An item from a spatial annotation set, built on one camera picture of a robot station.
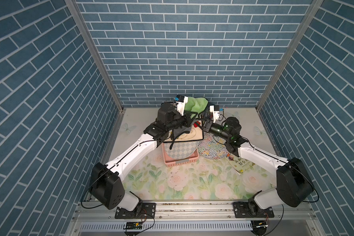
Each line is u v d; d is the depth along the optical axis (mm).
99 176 410
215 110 707
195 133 726
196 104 693
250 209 656
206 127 683
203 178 848
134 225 719
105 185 403
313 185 449
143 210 735
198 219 736
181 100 650
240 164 894
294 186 432
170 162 829
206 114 721
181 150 918
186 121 642
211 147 970
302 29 780
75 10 708
